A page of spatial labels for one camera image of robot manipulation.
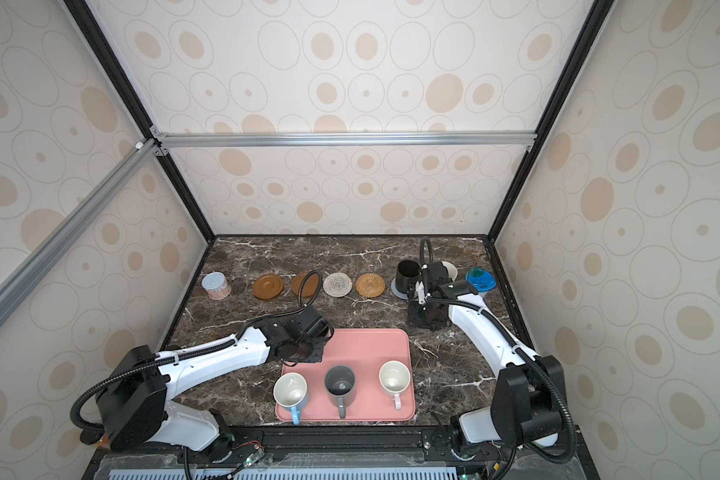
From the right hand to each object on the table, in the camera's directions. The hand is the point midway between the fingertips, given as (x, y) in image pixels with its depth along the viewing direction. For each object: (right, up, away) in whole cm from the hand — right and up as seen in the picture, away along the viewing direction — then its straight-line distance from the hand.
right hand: (415, 320), depth 85 cm
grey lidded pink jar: (-63, +9, +12) cm, 65 cm away
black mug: (-1, +13, +13) cm, 18 cm away
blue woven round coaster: (-4, +6, +18) cm, 19 cm away
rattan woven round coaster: (-13, +8, +20) cm, 26 cm away
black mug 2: (-28, -5, -11) cm, 31 cm away
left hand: (-25, -8, -2) cm, 26 cm away
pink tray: (-15, -11, +7) cm, 20 cm away
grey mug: (-21, -17, -4) cm, 27 cm away
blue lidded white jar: (+23, +11, +10) cm, 27 cm away
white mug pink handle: (-6, -15, -4) cm, 17 cm away
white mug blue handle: (-34, -18, -6) cm, 39 cm away
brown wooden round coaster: (-49, +8, +18) cm, 52 cm away
